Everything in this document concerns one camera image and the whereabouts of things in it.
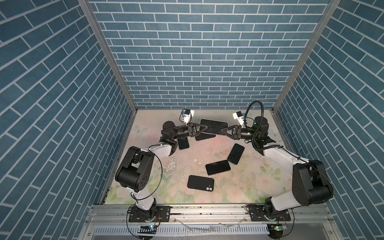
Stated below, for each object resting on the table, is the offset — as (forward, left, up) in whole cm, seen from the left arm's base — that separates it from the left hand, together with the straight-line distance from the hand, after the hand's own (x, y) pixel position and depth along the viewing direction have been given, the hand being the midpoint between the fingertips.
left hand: (206, 130), depth 75 cm
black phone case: (+14, +1, -25) cm, 29 cm away
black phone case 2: (-17, +3, -28) cm, 33 cm away
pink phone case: (+14, -10, -26) cm, 32 cm away
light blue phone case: (+9, +14, -26) cm, 31 cm away
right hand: (+1, -8, -2) cm, 8 cm away
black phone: (-8, -8, -27) cm, 30 cm away
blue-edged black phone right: (+1, -21, -27) cm, 34 cm away
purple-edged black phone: (+2, -4, +1) cm, 4 cm away
